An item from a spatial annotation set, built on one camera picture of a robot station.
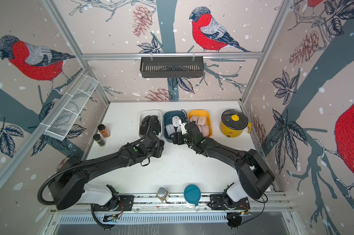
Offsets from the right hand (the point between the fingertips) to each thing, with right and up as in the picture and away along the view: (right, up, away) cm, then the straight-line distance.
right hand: (175, 133), depth 86 cm
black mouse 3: (-22, +1, +12) cm, 25 cm away
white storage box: (-24, +12, +20) cm, 34 cm away
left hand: (-8, -7, +1) cm, 11 cm away
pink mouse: (+13, +8, +18) cm, 24 cm away
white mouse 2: (+2, +1, +15) cm, 15 cm away
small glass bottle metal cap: (-5, -26, -19) cm, 33 cm away
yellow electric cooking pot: (+35, -1, +8) cm, 36 cm away
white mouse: (-4, +1, +15) cm, 15 cm away
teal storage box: (-6, +7, +21) cm, 23 cm away
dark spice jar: (-48, -5, +4) cm, 49 cm away
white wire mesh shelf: (-65, +15, +3) cm, 67 cm away
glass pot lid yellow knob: (+38, +8, +6) cm, 40 cm away
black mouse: (-22, +7, +18) cm, 30 cm away
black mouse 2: (-16, +4, +20) cm, 26 cm away
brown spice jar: (-48, +1, +8) cm, 49 cm away
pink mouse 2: (+19, +7, +19) cm, 27 cm away
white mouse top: (-1, +6, +19) cm, 20 cm away
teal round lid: (+9, -28, -16) cm, 33 cm away
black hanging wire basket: (-3, +46, +20) cm, 50 cm away
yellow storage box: (+20, +12, +21) cm, 31 cm away
